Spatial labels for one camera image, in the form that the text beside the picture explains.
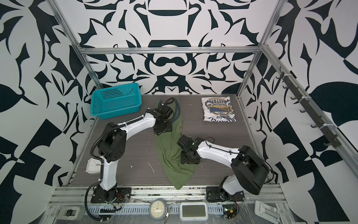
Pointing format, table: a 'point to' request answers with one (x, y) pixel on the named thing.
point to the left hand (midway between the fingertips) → (167, 127)
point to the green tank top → (168, 152)
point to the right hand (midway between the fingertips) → (185, 161)
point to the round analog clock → (157, 209)
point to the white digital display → (194, 211)
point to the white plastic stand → (266, 212)
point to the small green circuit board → (230, 211)
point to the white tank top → (218, 109)
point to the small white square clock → (93, 166)
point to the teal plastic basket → (116, 101)
